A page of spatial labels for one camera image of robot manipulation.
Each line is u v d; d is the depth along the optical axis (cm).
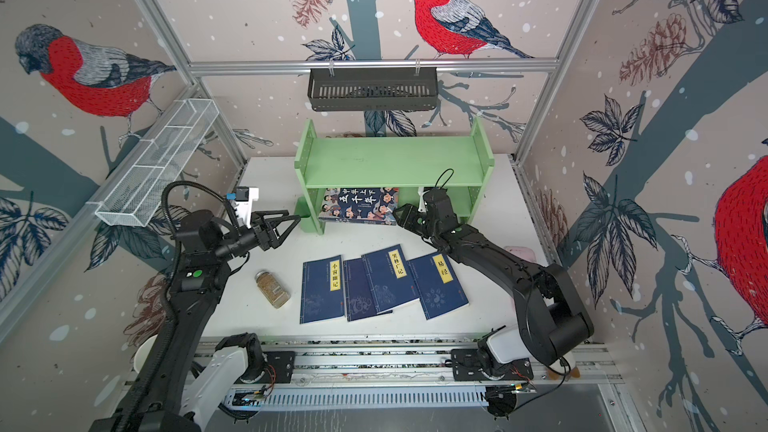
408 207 76
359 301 84
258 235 62
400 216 83
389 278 88
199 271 54
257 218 66
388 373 73
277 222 68
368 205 88
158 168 77
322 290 85
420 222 75
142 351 68
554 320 43
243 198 63
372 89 107
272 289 82
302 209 98
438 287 86
